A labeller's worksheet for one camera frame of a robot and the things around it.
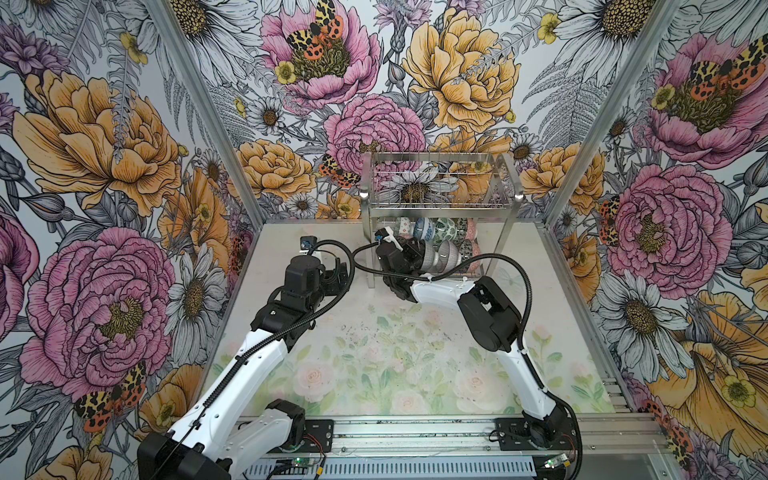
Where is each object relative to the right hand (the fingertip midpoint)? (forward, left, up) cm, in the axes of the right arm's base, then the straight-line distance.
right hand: (418, 243), depth 98 cm
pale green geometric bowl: (+8, +4, -1) cm, 9 cm away
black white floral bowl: (-3, -7, -4) cm, 8 cm away
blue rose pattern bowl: (+8, -3, -1) cm, 9 cm away
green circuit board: (-56, +32, -13) cm, 66 cm away
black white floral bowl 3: (+1, -17, -7) cm, 18 cm away
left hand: (-19, +26, +10) cm, 33 cm away
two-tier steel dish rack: (+27, +5, +4) cm, 28 cm away
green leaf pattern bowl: (+10, -10, -4) cm, 15 cm away
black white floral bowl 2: (+14, -17, -6) cm, 23 cm away
